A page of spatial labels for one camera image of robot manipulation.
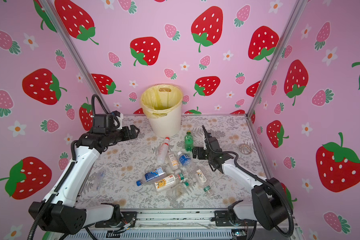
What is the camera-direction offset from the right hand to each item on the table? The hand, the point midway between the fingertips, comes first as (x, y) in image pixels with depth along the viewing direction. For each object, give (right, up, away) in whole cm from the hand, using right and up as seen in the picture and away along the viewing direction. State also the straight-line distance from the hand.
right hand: (198, 149), depth 88 cm
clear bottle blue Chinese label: (-9, -6, +3) cm, 11 cm away
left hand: (-36, +11, -11) cm, 39 cm away
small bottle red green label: (-11, -14, -2) cm, 18 cm away
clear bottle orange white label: (-15, -8, +2) cm, 17 cm away
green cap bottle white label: (+2, -16, -6) cm, 18 cm away
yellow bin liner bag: (-28, +33, +19) cm, 47 cm away
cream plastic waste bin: (-20, +14, +10) cm, 26 cm away
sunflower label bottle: (-19, -17, -8) cm, 27 cm away
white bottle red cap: (-22, -4, +5) cm, 23 cm away
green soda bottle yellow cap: (-6, +4, +13) cm, 15 cm away
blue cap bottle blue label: (-27, -14, -4) cm, 31 cm away
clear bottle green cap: (-13, -23, -4) cm, 26 cm away
